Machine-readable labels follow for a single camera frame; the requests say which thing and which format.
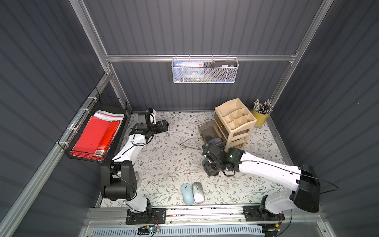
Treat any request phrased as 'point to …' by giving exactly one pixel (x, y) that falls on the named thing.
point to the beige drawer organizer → (234, 121)
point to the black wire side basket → (96, 101)
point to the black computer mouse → (211, 141)
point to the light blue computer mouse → (187, 194)
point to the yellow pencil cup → (261, 118)
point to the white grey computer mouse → (198, 192)
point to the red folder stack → (97, 136)
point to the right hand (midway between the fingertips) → (209, 167)
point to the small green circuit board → (147, 229)
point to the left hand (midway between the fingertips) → (162, 124)
